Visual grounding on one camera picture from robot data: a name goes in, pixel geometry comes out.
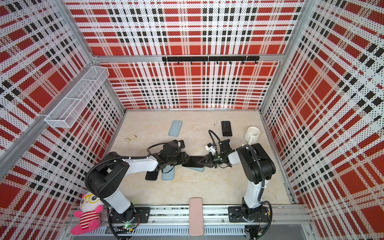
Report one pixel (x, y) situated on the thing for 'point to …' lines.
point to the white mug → (251, 136)
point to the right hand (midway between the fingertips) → (199, 164)
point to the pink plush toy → (90, 206)
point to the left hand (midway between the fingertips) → (187, 160)
